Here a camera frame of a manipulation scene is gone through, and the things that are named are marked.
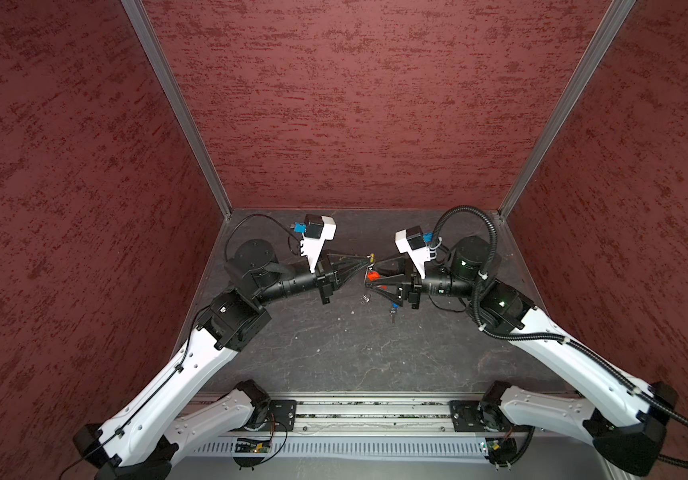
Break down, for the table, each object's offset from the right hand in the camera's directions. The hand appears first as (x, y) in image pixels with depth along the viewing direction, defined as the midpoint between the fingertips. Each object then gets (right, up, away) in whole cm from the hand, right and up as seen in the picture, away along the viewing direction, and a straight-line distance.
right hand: (368, 283), depth 57 cm
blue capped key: (+10, -15, +36) cm, 40 cm away
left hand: (-1, +3, -3) cm, 5 cm away
